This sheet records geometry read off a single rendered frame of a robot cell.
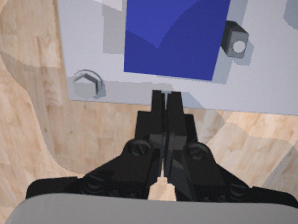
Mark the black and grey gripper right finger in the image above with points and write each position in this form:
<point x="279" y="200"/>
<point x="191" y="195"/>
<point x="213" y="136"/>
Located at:
<point x="190" y="166"/>

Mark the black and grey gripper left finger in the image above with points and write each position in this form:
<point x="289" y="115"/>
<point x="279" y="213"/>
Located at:
<point x="126" y="175"/>

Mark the grey fixture plate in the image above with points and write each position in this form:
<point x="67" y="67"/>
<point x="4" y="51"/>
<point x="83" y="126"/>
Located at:
<point x="264" y="81"/>

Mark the blue flat plate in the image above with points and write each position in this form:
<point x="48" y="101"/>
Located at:
<point x="177" y="38"/>

